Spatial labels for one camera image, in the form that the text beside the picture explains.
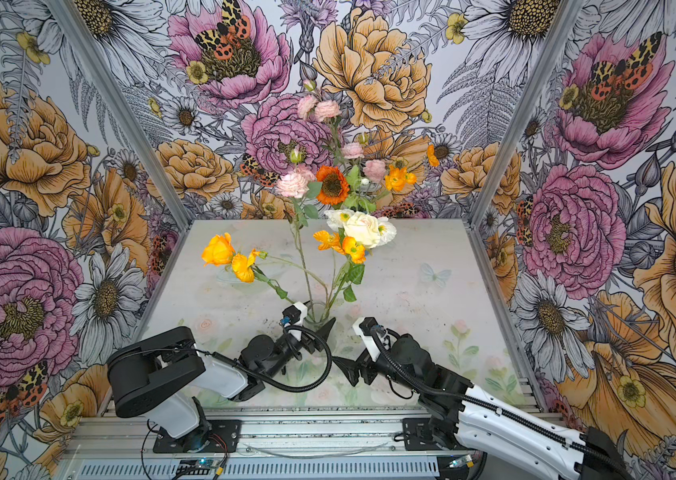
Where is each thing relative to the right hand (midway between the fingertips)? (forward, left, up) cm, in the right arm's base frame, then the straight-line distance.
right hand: (348, 354), depth 74 cm
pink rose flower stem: (+49, -9, +19) cm, 53 cm away
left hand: (+11, +6, -1) cm, 13 cm away
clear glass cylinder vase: (+9, +8, +3) cm, 12 cm away
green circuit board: (-20, +37, -15) cm, 44 cm away
